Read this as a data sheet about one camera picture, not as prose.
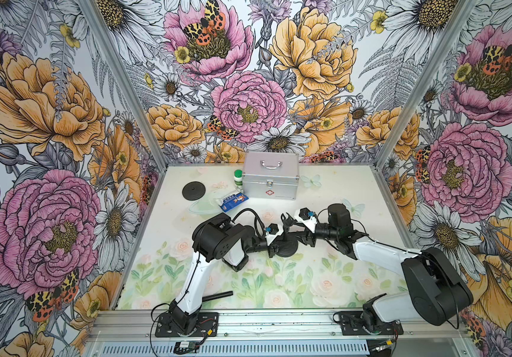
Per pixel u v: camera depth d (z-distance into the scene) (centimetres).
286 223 78
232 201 103
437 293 43
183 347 73
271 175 99
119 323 78
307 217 73
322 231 75
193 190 111
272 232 80
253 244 82
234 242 63
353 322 74
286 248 87
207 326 73
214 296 80
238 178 104
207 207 106
